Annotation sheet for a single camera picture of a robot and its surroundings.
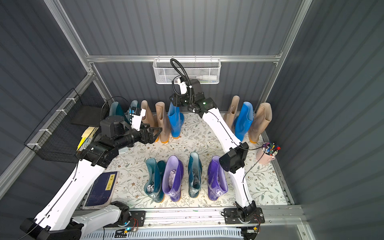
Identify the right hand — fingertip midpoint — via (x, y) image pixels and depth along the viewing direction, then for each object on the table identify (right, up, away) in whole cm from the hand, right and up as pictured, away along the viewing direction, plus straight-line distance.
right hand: (174, 96), depth 78 cm
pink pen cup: (+55, -29, +6) cm, 63 cm away
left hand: (-6, -17, -13) cm, 22 cm away
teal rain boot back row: (-27, -1, +13) cm, 30 cm away
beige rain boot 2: (+50, -10, +6) cm, 51 cm away
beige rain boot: (-7, -11, +4) cm, 14 cm away
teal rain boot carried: (-36, -6, +9) cm, 37 cm away
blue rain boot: (+40, -12, +10) cm, 43 cm away
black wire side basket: (-54, -22, -8) cm, 59 cm away
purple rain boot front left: (0, -40, -9) cm, 41 cm away
